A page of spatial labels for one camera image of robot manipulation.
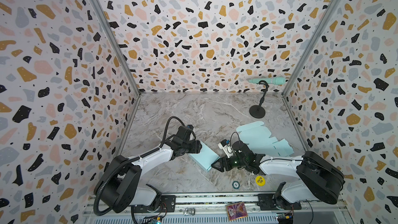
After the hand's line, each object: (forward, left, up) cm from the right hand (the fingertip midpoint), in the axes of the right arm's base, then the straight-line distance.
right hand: (215, 162), depth 81 cm
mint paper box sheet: (+3, +5, -3) cm, 7 cm away
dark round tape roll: (-9, -11, -6) cm, 15 cm away
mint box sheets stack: (+19, -28, -7) cm, 34 cm away
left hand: (+10, +8, +1) cm, 13 cm away
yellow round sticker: (-7, -24, -6) cm, 25 cm away
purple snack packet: (-21, -9, -3) cm, 23 cm away
